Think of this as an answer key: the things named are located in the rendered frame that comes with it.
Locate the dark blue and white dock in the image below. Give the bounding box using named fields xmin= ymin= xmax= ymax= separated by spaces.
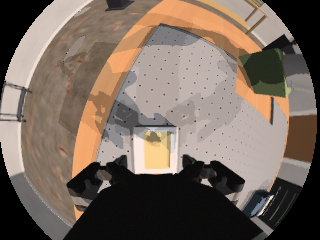
xmin=242 ymin=191 xmax=274 ymax=219

